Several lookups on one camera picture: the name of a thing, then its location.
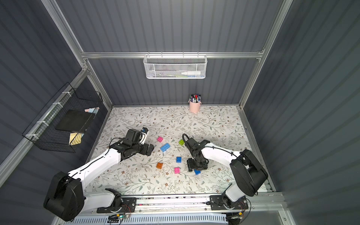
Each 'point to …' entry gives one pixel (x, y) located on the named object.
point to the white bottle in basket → (192, 73)
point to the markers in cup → (194, 98)
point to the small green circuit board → (116, 218)
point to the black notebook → (74, 120)
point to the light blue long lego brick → (165, 147)
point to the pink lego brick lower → (177, 170)
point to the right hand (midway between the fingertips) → (194, 171)
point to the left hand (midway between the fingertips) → (148, 146)
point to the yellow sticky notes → (75, 138)
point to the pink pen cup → (194, 107)
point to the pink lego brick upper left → (160, 139)
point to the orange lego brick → (159, 165)
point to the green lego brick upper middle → (181, 142)
